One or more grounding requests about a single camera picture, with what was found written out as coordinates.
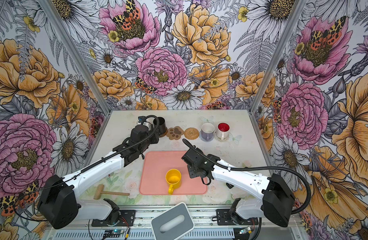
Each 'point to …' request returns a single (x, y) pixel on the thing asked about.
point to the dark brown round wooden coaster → (165, 134)
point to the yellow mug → (173, 178)
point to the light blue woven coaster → (201, 138)
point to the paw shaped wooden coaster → (175, 133)
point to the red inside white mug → (223, 128)
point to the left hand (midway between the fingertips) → (154, 134)
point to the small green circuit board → (112, 233)
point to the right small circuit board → (245, 230)
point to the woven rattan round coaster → (191, 133)
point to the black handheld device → (229, 185)
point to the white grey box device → (173, 223)
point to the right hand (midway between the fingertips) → (196, 173)
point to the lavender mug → (207, 131)
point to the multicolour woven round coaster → (219, 139)
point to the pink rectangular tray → (154, 166)
